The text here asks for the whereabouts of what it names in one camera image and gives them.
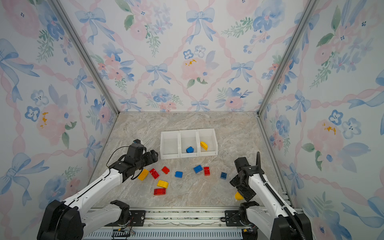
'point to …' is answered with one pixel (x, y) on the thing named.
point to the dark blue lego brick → (223, 175)
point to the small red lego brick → (165, 170)
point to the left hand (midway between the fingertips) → (153, 154)
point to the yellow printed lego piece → (238, 196)
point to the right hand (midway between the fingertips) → (237, 188)
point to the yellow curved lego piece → (204, 145)
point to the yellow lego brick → (162, 184)
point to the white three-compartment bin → (188, 143)
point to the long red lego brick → (154, 173)
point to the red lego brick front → (160, 191)
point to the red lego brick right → (207, 171)
